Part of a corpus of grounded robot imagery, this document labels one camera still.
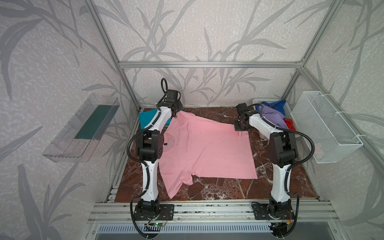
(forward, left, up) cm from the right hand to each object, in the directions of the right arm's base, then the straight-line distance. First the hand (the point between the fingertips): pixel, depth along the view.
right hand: (240, 123), depth 102 cm
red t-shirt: (-4, -31, +4) cm, 32 cm away
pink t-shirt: (-13, +32, -8) cm, 36 cm away
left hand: (+11, +41, +11) cm, 44 cm away
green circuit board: (-57, +45, -6) cm, 73 cm away
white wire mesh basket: (-30, -28, +27) cm, 50 cm away
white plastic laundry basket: (+10, -36, -1) cm, 37 cm away
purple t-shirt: (-5, -19, +11) cm, 23 cm away
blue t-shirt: (+17, -32, 0) cm, 36 cm away
